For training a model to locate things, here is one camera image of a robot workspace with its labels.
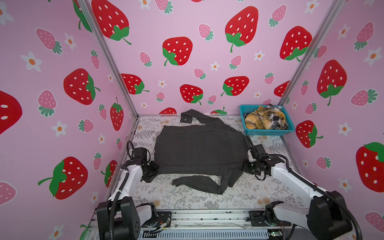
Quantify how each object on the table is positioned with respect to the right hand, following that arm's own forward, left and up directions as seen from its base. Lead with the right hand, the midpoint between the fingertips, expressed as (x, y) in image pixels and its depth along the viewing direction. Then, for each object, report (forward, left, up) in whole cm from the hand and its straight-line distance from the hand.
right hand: (242, 167), depth 86 cm
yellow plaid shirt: (+37, -13, +5) cm, 39 cm away
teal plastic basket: (+29, -11, -1) cm, 31 cm away
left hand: (-8, +48, 0) cm, 49 cm away
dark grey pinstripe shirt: (+15, +22, -5) cm, 27 cm away
